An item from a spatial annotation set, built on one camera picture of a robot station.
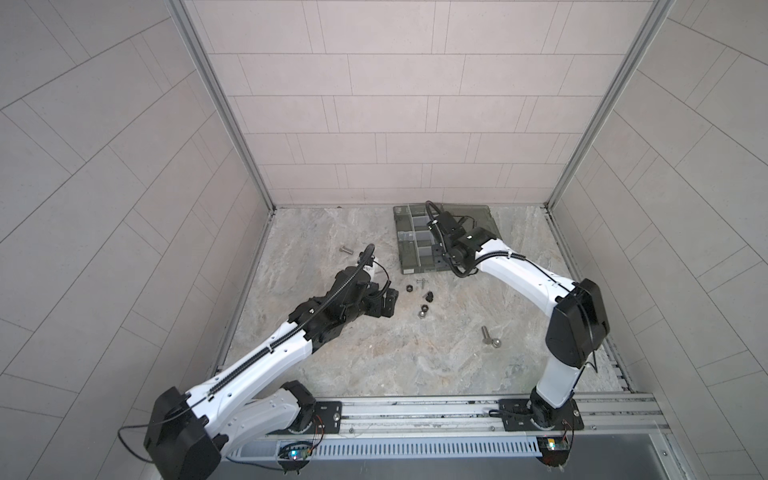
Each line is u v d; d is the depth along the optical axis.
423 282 0.96
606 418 0.71
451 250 0.63
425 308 0.89
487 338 0.83
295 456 0.64
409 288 0.94
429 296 0.91
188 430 0.37
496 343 0.83
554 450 0.68
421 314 0.89
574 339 0.45
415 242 1.03
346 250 1.05
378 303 0.65
